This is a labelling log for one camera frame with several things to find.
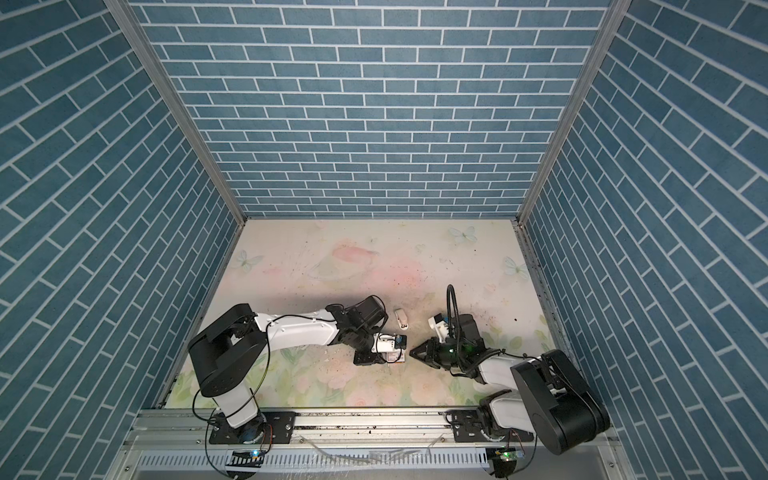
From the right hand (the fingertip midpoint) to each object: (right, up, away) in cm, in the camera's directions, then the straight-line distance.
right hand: (410, 351), depth 84 cm
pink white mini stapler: (-2, +8, +5) cm, 10 cm away
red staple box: (-4, -1, 0) cm, 5 cm away
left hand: (-8, -2, +2) cm, 8 cm away
